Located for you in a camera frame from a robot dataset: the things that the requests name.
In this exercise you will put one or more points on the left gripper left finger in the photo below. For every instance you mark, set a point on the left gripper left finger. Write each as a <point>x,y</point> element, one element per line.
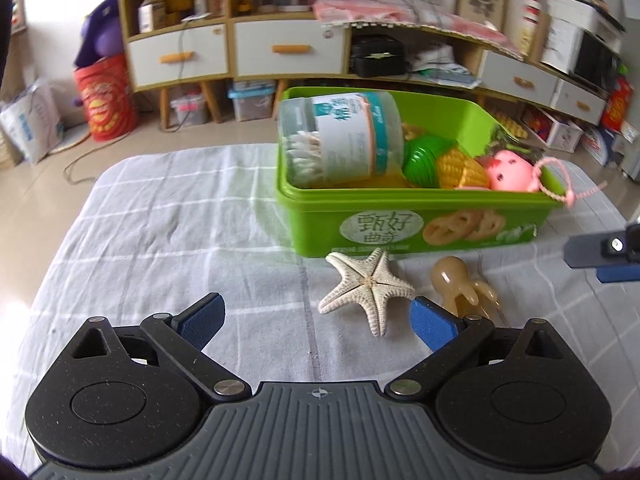
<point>179,340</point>

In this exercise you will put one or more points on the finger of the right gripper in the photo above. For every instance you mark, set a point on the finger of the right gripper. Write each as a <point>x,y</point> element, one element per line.
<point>624,273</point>
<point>594,250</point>

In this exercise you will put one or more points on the toy corn with green husk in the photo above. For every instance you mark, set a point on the toy corn with green husk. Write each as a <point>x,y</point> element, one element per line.
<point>435,162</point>

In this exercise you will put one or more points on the yellow egg tray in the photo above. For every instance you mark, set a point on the yellow egg tray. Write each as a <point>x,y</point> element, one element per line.
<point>508,123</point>

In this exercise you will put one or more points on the cotton swab jar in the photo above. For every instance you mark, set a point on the cotton swab jar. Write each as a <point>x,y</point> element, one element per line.
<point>341,138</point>

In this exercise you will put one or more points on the clear storage bin pink contents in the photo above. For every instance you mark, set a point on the clear storage bin pink contents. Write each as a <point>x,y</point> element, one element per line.
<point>190,109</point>

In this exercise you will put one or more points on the pink pig toy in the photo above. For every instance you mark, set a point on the pink pig toy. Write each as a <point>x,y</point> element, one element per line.
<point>510,172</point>

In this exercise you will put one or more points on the red cartoon bucket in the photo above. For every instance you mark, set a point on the red cartoon bucket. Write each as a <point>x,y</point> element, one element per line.
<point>106,96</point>

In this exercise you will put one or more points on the grey checked tablecloth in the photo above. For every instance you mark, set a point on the grey checked tablecloth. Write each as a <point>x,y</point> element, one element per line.
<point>159,232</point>

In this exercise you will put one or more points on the tan rubber hand toy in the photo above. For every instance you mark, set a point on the tan rubber hand toy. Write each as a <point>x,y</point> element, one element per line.
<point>462,295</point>
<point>412,132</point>

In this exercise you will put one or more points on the white paper shopping bag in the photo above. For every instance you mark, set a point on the white paper shopping bag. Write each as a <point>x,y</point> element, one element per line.
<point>32,121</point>

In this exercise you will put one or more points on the black case on shelf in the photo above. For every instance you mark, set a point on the black case on shelf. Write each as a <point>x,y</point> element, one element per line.
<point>377,56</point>

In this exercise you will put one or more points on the white starfish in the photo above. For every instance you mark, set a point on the white starfish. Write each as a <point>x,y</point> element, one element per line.
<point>369,283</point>

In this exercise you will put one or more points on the yellow toy pot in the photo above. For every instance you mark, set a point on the yellow toy pot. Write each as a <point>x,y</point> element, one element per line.
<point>392,181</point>

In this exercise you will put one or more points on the pink lace cloth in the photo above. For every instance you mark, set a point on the pink lace cloth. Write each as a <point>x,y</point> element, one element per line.
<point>371,13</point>

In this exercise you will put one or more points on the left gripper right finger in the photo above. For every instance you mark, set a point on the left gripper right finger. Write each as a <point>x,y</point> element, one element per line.
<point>454,343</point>

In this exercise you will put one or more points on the microwave oven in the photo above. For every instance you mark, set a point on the microwave oven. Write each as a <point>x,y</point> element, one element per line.
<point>584,42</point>

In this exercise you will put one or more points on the green plastic cookie box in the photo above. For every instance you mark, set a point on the green plastic cookie box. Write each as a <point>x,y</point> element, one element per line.
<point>354,218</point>

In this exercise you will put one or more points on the clear storage bin blue lid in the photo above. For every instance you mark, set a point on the clear storage bin blue lid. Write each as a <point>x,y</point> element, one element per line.
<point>252,99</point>

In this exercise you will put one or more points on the purple plush toy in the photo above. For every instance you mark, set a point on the purple plush toy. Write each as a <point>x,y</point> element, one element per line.
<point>101,35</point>

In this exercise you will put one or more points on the wooden cabinet with white drawers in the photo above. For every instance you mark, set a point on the wooden cabinet with white drawers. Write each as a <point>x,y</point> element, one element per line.
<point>290,46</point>

